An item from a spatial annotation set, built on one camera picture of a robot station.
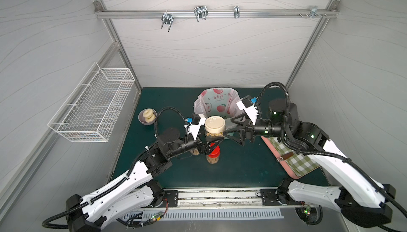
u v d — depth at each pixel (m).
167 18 0.79
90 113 0.68
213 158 0.85
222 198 0.75
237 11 0.78
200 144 0.53
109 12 0.78
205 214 0.70
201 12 0.77
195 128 0.54
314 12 0.76
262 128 0.49
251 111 0.50
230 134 0.50
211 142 0.54
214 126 0.56
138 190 0.59
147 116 0.97
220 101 0.88
